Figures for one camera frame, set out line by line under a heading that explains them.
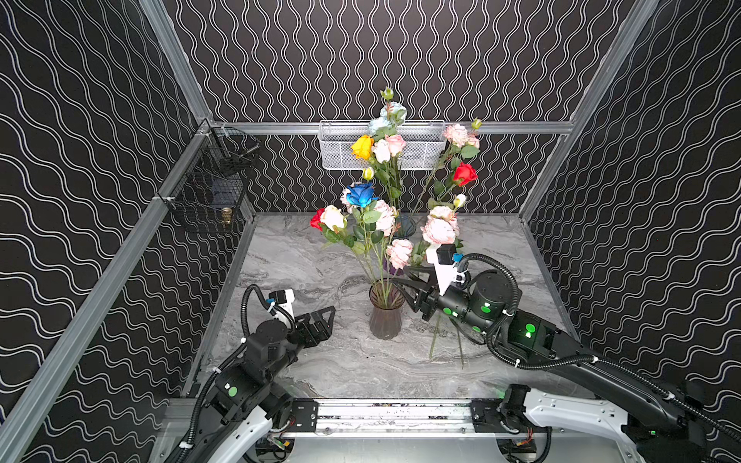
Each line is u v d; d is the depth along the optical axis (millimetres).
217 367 540
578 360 442
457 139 797
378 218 629
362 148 781
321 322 627
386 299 781
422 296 525
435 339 878
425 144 1026
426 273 522
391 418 760
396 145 775
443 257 501
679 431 387
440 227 639
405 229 760
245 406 495
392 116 800
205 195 943
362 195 601
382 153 762
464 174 722
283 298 636
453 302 523
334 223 630
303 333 623
